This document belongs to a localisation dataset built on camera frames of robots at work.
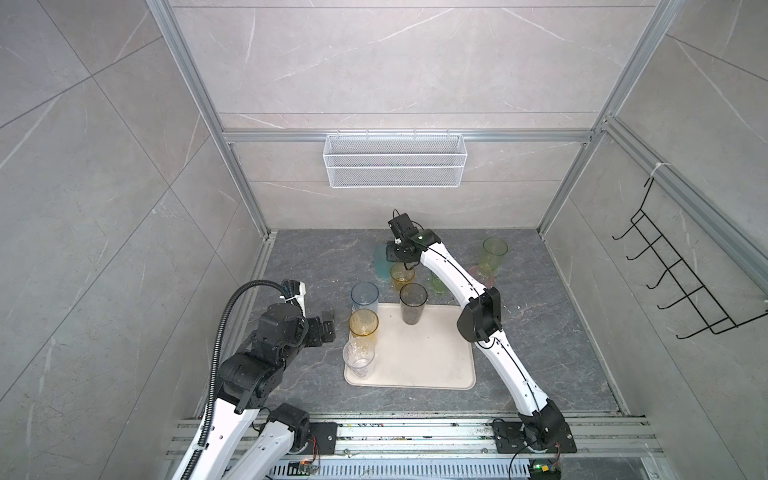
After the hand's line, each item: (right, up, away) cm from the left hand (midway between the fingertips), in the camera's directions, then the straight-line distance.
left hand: (316, 308), depth 70 cm
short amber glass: (+22, +5, +33) cm, 40 cm away
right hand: (+18, +14, +33) cm, 40 cm away
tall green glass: (+58, +15, +43) cm, 74 cm away
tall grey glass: (+25, 0, +15) cm, 29 cm away
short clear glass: (+8, -18, +19) cm, 28 cm away
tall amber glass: (+10, -8, +13) cm, 18 cm away
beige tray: (+30, -17, +18) cm, 39 cm away
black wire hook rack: (+85, +8, -3) cm, 86 cm away
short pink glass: (+49, +6, +28) cm, 57 cm away
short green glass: (+30, +5, +3) cm, 30 cm away
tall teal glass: (+15, +10, +28) cm, 33 cm away
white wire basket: (+7, +45, +31) cm, 55 cm away
